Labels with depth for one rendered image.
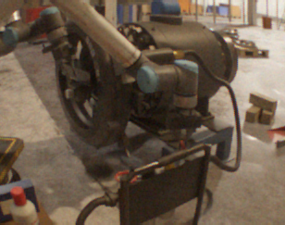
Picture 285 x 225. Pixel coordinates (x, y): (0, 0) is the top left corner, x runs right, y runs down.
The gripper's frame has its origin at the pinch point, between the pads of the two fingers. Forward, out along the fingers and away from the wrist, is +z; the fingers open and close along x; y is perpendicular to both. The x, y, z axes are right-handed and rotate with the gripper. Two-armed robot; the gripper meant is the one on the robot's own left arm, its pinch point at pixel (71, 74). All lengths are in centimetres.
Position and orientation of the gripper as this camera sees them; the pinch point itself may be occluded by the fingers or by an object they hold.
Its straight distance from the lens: 139.9
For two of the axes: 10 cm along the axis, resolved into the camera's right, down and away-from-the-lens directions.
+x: 2.0, -2.7, 9.4
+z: 3.7, 9.1, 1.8
